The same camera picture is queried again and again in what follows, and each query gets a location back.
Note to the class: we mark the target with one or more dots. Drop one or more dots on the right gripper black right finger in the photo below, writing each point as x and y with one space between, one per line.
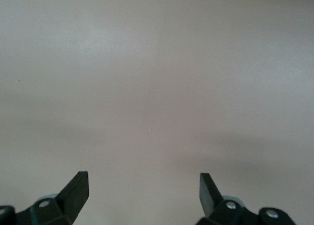
213 200

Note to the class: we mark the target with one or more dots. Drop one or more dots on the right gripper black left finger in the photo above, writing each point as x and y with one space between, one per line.
71 200

